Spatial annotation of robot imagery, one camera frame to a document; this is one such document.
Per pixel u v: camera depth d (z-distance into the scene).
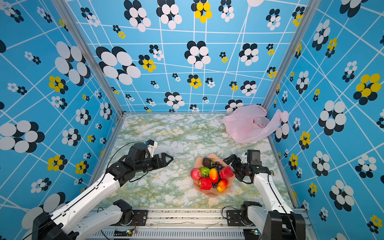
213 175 0.78
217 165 0.85
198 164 0.87
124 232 0.71
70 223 0.41
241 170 0.72
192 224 0.72
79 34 0.78
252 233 0.70
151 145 0.71
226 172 0.79
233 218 0.74
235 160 0.76
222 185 0.78
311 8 0.68
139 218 0.73
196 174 0.79
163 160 0.68
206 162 0.85
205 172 0.81
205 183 0.77
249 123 1.07
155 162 0.68
